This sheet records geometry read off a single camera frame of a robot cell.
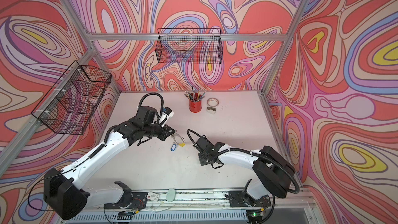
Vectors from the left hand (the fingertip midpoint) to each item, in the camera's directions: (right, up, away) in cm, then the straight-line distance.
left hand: (176, 130), depth 77 cm
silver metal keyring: (-2, -3, 0) cm, 3 cm away
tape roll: (+21, +15, +36) cm, 45 cm away
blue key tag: (-4, -12, +13) cm, 18 cm away
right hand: (+16, -19, +10) cm, 27 cm away
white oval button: (-3, -31, -3) cm, 31 cm away
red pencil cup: (+8, +12, +26) cm, 30 cm away
